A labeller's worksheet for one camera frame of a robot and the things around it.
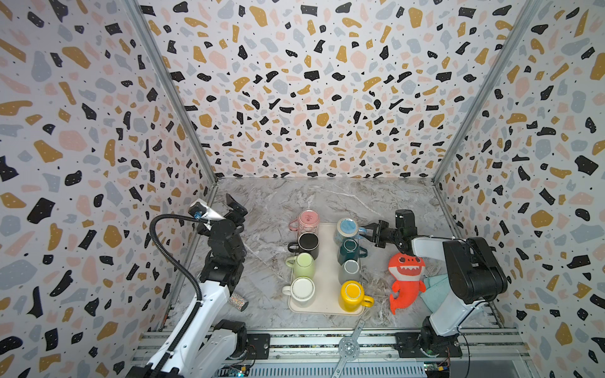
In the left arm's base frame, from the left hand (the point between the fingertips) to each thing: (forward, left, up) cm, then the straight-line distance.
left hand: (218, 199), depth 70 cm
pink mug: (+7, -26, -22) cm, 35 cm away
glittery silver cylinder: (-21, -3, -29) cm, 36 cm away
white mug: (-19, -25, -25) cm, 40 cm away
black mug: (-2, -26, -23) cm, 35 cm away
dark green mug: (-6, -42, -22) cm, 48 cm away
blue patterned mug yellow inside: (+3, -42, -22) cm, 47 cm away
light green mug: (-11, -25, -23) cm, 35 cm away
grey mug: (-13, -41, -22) cm, 49 cm away
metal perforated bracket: (-35, -39, -32) cm, 62 cm away
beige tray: (-11, -33, -33) cm, 48 cm away
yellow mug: (-22, -41, -23) cm, 52 cm away
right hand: (+6, -46, -21) cm, 51 cm away
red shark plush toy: (-13, -62, -25) cm, 68 cm away
